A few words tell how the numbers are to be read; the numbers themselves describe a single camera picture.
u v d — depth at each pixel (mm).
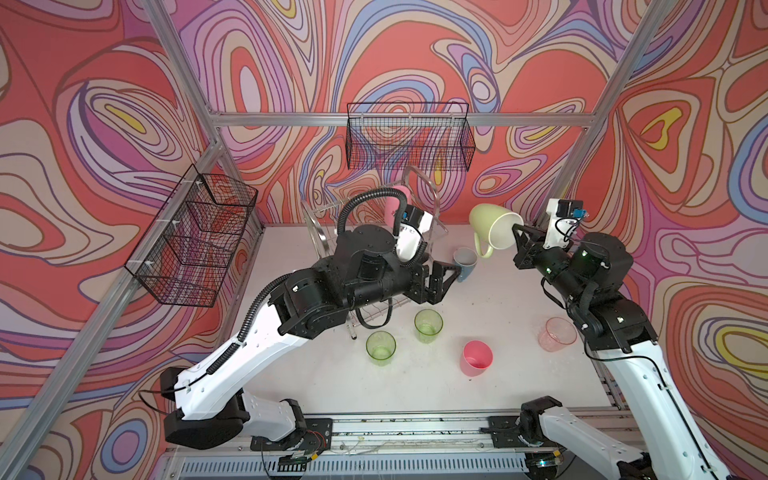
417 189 751
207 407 372
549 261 530
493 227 585
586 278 441
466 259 965
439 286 449
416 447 727
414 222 436
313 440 730
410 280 451
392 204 783
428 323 906
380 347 865
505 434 736
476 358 840
